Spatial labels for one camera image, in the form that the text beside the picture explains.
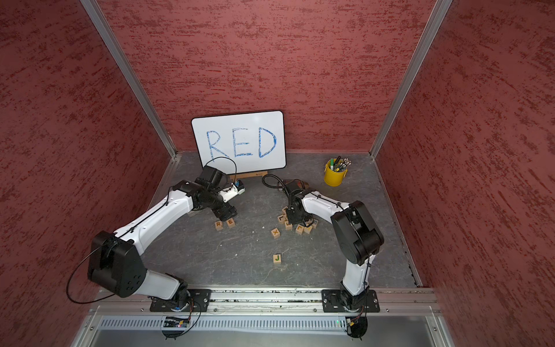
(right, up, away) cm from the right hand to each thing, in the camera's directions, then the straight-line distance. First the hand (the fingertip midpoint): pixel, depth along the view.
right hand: (297, 222), depth 93 cm
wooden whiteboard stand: (-25, +21, +12) cm, 35 cm away
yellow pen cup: (+18, +19, +11) cm, 29 cm away
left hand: (-29, +7, -9) cm, 31 cm away
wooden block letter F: (-4, -1, -4) cm, 6 cm away
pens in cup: (+21, +26, +10) cm, 35 cm away
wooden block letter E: (-29, 0, -2) cm, 29 cm away
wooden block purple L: (-7, +2, -1) cm, 8 cm away
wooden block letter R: (-34, -1, -4) cm, 34 cm away
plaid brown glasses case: (+1, +18, -16) cm, 24 cm away
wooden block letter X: (-9, -3, -6) cm, 11 cm away
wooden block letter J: (-9, -11, -12) cm, 18 cm away
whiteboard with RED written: (-26, +36, +6) cm, 45 cm away
